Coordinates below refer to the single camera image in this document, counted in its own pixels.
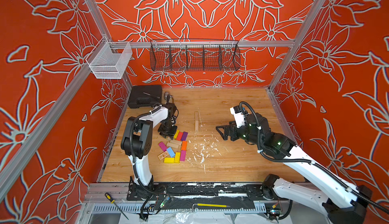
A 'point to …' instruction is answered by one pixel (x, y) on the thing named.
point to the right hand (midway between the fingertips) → (222, 123)
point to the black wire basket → (194, 55)
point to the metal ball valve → (168, 97)
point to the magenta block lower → (183, 155)
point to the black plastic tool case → (142, 96)
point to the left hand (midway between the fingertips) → (169, 135)
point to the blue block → (170, 152)
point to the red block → (179, 136)
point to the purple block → (184, 136)
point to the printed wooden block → (163, 155)
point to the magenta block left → (162, 146)
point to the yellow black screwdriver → (113, 201)
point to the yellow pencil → (211, 205)
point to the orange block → (184, 146)
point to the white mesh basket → (109, 60)
